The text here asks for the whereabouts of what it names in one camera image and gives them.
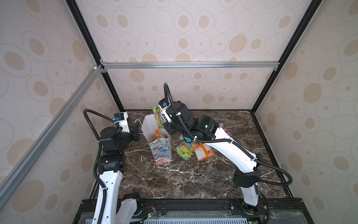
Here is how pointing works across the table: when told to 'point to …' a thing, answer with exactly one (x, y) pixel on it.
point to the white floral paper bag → (159, 139)
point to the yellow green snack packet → (185, 150)
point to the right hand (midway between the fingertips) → (167, 118)
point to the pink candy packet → (225, 129)
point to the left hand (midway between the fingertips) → (141, 121)
